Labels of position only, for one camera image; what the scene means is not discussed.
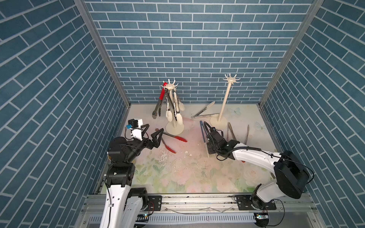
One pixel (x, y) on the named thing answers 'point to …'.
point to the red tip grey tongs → (177, 137)
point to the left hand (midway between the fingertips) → (160, 128)
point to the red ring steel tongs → (154, 114)
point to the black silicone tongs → (172, 104)
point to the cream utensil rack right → (220, 121)
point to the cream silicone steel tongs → (177, 104)
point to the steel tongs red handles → (229, 125)
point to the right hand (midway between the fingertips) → (211, 145)
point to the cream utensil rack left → (173, 128)
